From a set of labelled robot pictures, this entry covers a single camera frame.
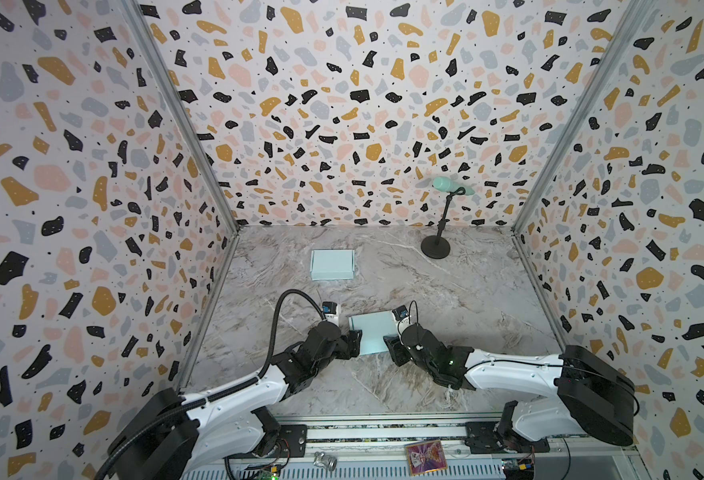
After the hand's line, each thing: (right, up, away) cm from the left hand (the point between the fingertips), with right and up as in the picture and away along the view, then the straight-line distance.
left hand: (357, 328), depth 82 cm
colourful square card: (+17, -27, -12) cm, 34 cm away
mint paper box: (-9, +17, +24) cm, 31 cm away
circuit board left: (-19, -31, -12) cm, 39 cm away
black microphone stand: (+29, +24, +34) cm, 51 cm away
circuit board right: (+39, -31, -11) cm, 51 cm away
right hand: (+9, -1, +1) cm, 9 cm away
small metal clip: (-7, -28, -12) cm, 31 cm away
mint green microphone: (+27, +41, +7) cm, 50 cm away
